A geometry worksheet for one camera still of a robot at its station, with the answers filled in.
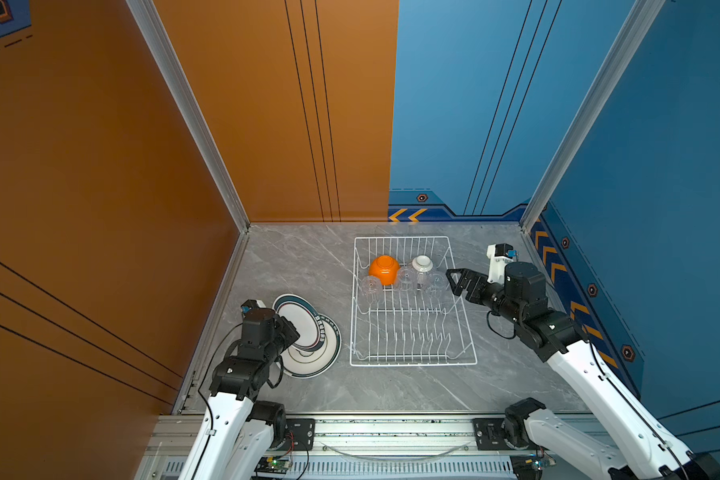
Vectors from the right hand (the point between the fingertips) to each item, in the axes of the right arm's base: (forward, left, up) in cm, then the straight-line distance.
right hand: (456, 276), depth 74 cm
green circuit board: (-36, +45, -25) cm, 63 cm away
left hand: (-6, +42, -10) cm, 43 cm away
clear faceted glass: (+14, +10, -21) cm, 27 cm away
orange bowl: (+16, +17, -18) cm, 29 cm away
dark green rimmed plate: (-13, +41, -24) cm, 49 cm away
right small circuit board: (-36, -16, -28) cm, 48 cm away
